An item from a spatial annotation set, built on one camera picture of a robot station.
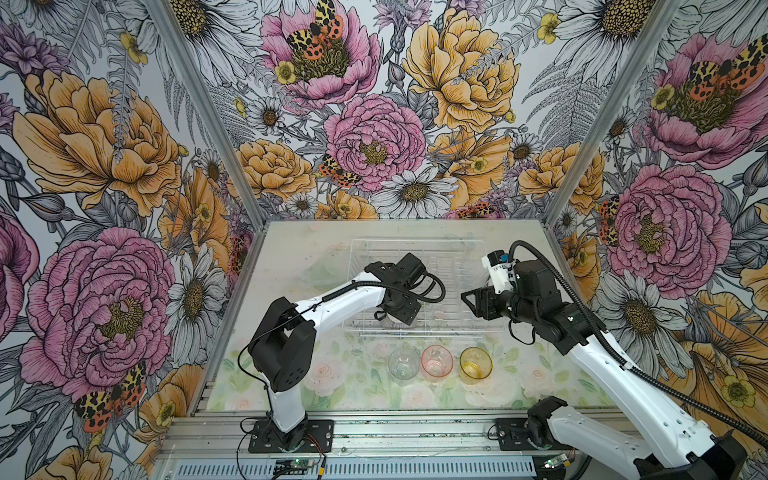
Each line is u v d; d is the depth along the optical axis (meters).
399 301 0.73
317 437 0.74
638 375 0.44
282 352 0.46
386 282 0.61
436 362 0.85
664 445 0.39
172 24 0.73
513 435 0.74
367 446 0.73
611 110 0.89
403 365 0.86
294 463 0.71
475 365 0.85
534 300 0.55
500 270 0.66
